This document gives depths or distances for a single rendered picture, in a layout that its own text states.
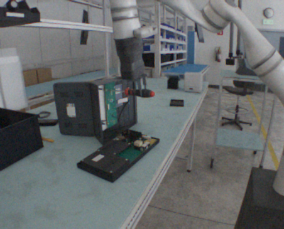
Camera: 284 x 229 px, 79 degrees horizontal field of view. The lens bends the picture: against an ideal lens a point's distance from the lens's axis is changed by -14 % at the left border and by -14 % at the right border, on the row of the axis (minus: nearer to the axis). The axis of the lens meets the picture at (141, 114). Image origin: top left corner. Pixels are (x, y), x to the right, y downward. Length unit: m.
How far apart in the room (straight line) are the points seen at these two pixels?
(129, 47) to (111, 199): 0.37
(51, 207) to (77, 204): 0.06
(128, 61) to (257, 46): 0.36
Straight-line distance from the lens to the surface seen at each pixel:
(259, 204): 0.73
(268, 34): 7.36
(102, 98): 0.67
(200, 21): 0.62
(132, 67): 0.54
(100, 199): 0.46
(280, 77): 0.65
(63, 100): 0.76
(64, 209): 0.46
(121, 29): 0.52
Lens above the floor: 1.31
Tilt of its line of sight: 19 degrees down
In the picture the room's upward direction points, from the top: 1 degrees counter-clockwise
